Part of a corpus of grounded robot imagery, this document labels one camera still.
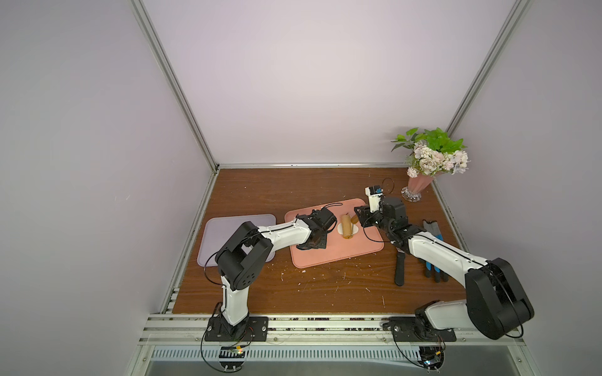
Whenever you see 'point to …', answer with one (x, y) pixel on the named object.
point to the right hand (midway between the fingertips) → (360, 205)
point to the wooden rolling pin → (347, 225)
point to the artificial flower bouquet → (432, 152)
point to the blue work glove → (433, 229)
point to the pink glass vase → (416, 185)
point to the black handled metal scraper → (400, 267)
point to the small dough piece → (339, 229)
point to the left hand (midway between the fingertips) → (322, 242)
